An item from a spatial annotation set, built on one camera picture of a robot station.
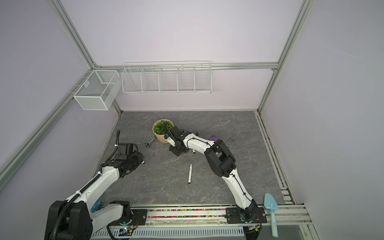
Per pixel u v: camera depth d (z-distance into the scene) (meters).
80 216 0.40
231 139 1.05
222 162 0.57
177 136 0.78
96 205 0.47
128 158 0.68
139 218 0.74
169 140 0.90
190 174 0.87
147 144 0.99
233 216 0.73
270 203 0.76
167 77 0.99
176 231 0.71
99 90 1.00
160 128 0.96
